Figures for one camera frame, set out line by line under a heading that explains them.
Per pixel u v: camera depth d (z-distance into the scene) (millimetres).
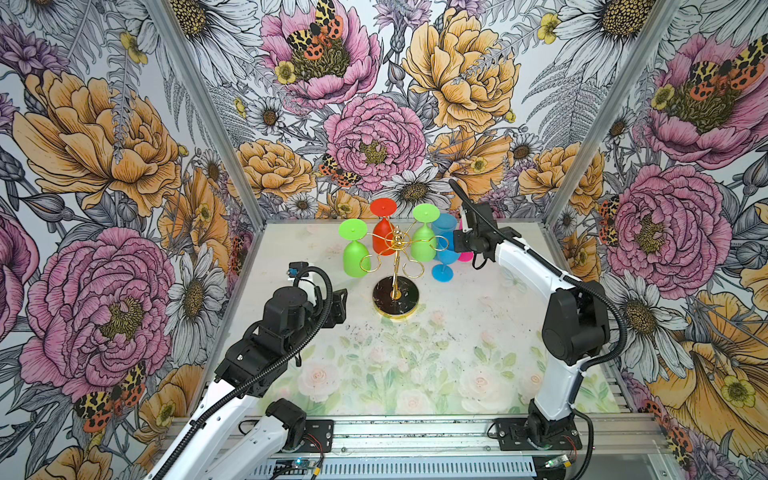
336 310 628
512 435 740
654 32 744
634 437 761
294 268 595
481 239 707
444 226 1001
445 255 956
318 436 745
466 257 931
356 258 822
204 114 883
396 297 989
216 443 431
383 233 887
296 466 704
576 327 502
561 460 713
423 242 859
